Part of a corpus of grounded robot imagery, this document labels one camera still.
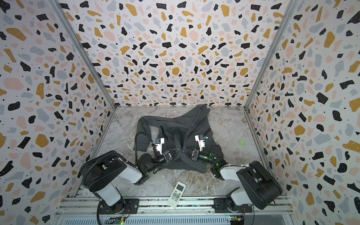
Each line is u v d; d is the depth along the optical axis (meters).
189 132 0.92
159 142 0.76
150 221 0.70
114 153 0.53
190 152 0.76
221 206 0.75
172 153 0.77
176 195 0.76
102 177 0.45
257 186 0.44
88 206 0.75
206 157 0.73
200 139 0.76
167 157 0.72
